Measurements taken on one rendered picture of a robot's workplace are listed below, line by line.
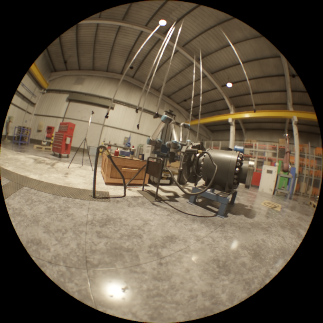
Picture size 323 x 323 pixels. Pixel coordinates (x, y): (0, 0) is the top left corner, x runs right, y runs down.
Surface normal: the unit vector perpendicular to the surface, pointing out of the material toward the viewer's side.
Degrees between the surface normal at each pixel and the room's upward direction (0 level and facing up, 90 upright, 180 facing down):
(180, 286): 0
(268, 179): 90
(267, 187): 90
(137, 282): 0
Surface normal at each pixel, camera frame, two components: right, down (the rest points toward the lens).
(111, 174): 0.61, 0.13
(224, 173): -0.79, 0.11
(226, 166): -0.74, -0.24
